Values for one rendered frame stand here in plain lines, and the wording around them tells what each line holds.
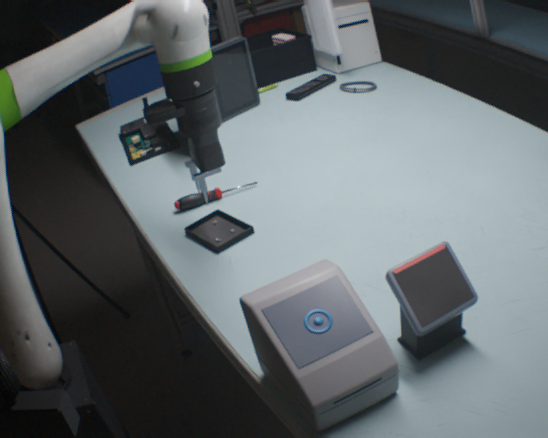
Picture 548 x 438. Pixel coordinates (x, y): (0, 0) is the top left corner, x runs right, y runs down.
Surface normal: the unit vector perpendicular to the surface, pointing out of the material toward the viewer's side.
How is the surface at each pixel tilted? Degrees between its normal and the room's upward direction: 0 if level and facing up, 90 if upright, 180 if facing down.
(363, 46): 90
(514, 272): 0
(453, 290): 32
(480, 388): 0
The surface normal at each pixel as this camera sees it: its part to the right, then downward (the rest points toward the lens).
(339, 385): 0.15, -0.41
